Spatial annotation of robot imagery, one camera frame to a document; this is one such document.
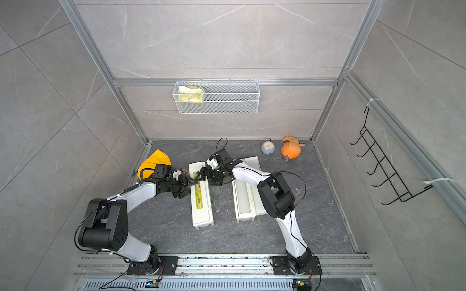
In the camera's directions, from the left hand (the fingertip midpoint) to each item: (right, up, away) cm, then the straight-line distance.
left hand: (196, 183), depth 90 cm
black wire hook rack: (+76, +2, -31) cm, 83 cm away
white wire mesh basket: (+9, +48, +10) cm, 50 cm away
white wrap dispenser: (+6, -12, -11) cm, 17 cm away
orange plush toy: (+54, +19, +16) cm, 60 cm away
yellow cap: (-29, +13, +20) cm, 38 cm away
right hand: (+3, +1, -1) cm, 4 cm away
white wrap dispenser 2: (+31, -9, -9) cm, 33 cm away
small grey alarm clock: (+40, +19, +20) cm, 49 cm away
